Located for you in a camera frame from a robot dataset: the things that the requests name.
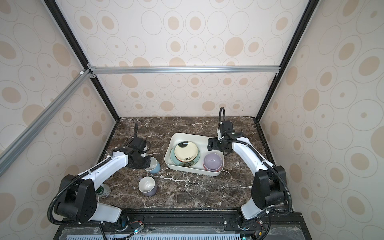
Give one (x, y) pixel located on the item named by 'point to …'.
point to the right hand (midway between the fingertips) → (215, 146)
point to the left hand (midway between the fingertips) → (151, 161)
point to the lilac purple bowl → (212, 162)
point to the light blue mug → (154, 166)
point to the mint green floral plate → (182, 164)
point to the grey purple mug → (147, 186)
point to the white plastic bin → (198, 168)
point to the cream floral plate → (186, 151)
